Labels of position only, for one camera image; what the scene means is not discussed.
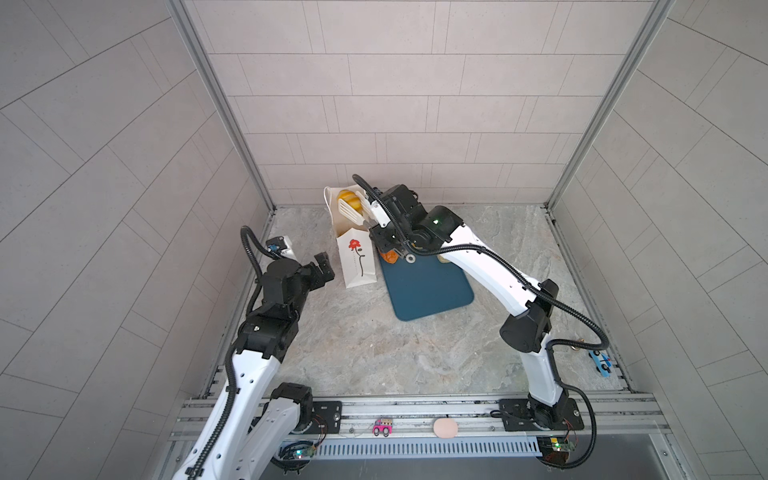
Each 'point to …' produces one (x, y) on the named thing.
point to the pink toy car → (383, 427)
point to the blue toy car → (602, 362)
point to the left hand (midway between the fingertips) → (319, 254)
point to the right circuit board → (554, 449)
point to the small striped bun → (351, 198)
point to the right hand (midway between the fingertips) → (373, 234)
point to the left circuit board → (297, 449)
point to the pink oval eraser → (446, 428)
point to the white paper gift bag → (355, 241)
